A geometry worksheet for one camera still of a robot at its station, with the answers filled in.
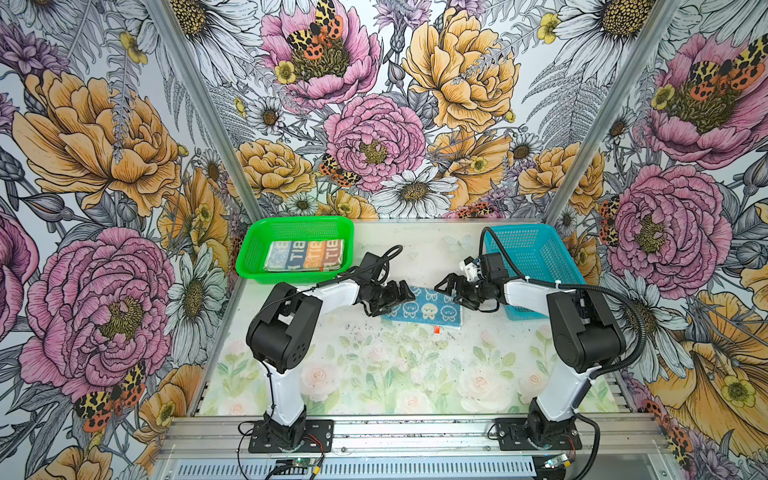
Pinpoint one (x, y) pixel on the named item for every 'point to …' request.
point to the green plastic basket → (261, 231)
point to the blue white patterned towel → (430, 308)
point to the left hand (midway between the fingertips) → (402, 309)
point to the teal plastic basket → (540, 252)
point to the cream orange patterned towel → (305, 255)
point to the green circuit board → (304, 462)
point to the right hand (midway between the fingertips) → (446, 300)
